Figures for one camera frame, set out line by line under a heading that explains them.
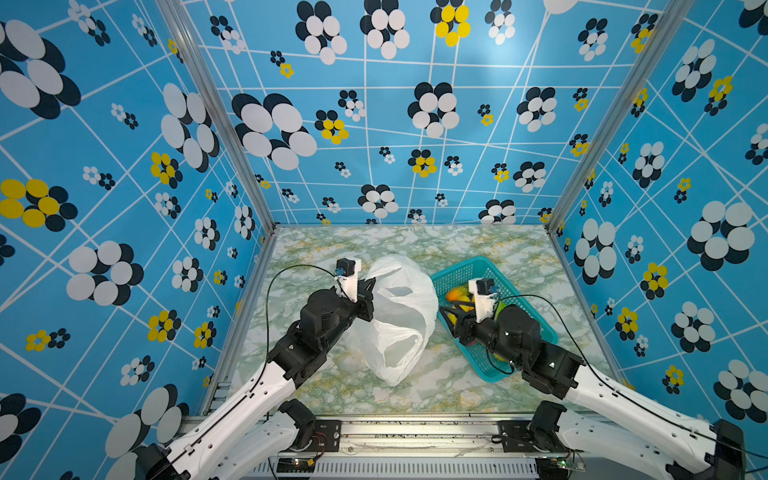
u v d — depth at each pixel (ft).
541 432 2.11
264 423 1.95
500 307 1.97
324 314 1.67
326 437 2.41
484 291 1.96
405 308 2.64
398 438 2.47
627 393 1.54
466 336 2.06
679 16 2.23
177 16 2.26
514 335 1.72
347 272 1.90
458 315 2.06
